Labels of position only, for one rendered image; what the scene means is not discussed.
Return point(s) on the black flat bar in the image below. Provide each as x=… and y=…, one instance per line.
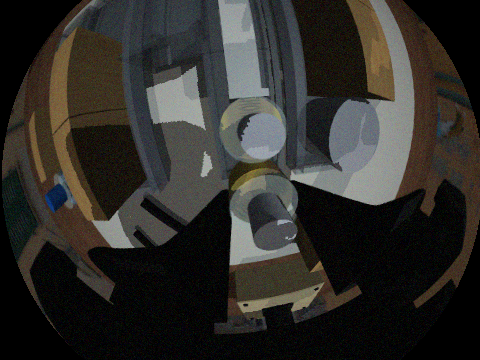
x=161, y=215
x=143, y=240

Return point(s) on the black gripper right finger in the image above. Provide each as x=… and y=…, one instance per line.
x=348, y=234

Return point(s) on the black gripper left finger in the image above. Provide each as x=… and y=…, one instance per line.
x=193, y=264

